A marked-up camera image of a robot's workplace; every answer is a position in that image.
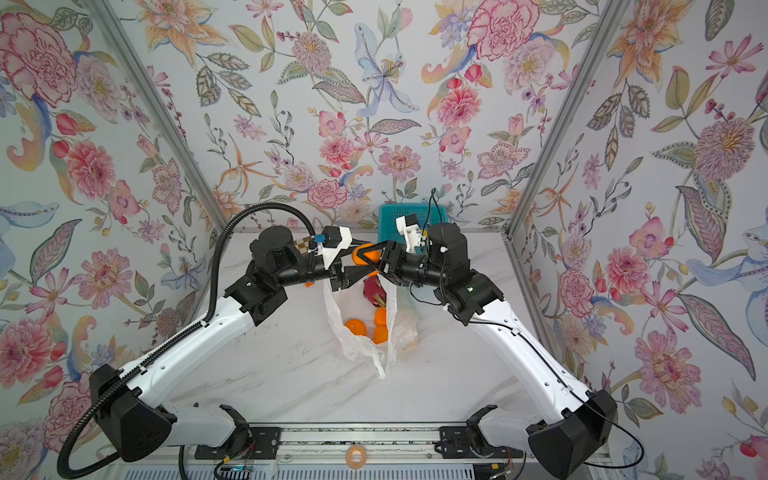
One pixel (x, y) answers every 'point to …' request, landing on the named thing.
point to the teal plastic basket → (427, 215)
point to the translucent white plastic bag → (351, 303)
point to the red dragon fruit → (374, 291)
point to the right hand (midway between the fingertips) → (361, 258)
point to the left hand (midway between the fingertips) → (372, 259)
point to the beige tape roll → (351, 464)
